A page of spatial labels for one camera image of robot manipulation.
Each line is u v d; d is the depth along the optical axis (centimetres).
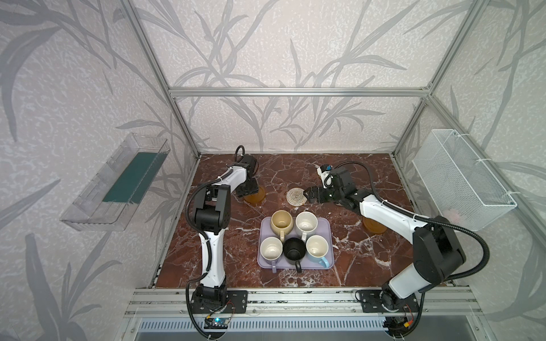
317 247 85
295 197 102
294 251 84
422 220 48
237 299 74
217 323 72
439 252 44
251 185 94
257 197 102
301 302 75
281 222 92
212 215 59
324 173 79
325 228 92
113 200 63
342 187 68
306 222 92
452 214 73
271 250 84
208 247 59
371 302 73
